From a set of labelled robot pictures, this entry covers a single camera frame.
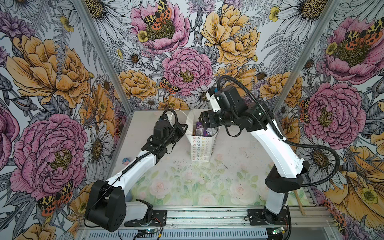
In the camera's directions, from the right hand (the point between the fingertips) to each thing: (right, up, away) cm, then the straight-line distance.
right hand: (208, 122), depth 65 cm
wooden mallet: (+48, -44, +11) cm, 66 cm away
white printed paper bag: (-2, -13, +14) cm, 19 cm away
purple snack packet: (-3, -5, +18) cm, 18 cm away
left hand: (-9, -3, +15) cm, 18 cm away
